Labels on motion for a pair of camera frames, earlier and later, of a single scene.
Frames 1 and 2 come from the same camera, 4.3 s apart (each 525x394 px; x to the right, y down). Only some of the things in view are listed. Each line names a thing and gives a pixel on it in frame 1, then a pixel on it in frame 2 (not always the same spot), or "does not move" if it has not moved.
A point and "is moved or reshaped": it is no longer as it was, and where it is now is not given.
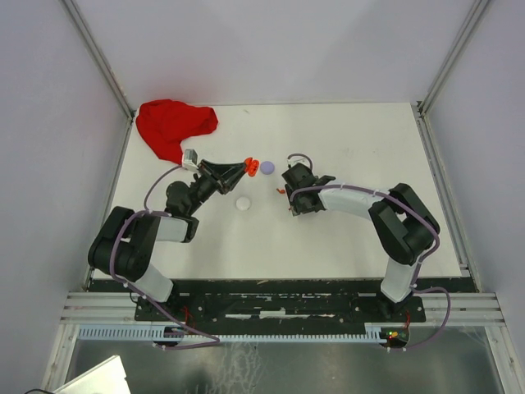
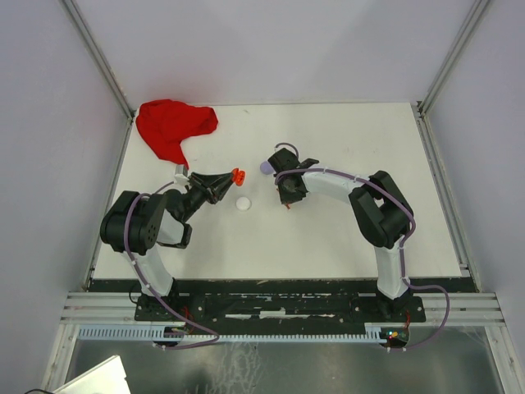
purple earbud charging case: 267,167 does not move
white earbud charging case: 243,203 does not move
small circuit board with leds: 397,334 does not move
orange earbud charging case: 251,166 is moved or reshaped
